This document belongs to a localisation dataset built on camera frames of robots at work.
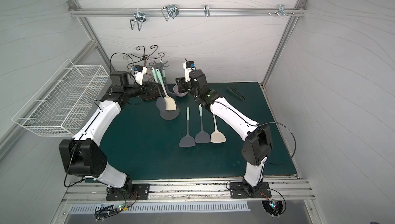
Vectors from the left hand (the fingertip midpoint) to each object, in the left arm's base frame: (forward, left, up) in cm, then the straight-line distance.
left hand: (157, 84), depth 80 cm
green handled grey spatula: (-19, -16, -28) cm, 38 cm away
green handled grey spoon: (0, +2, -15) cm, 15 cm away
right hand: (0, -12, +5) cm, 13 cm away
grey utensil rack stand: (-1, -2, -29) cm, 29 cm away
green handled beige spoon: (0, -4, -16) cm, 17 cm away
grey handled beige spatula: (-16, -34, -29) cm, 47 cm away
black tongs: (+16, -53, -29) cm, 63 cm away
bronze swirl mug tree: (+21, +11, +1) cm, 24 cm away
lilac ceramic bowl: (+19, -4, -25) cm, 32 cm away
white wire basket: (-20, +40, +3) cm, 44 cm away
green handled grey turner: (-16, -24, -29) cm, 41 cm away
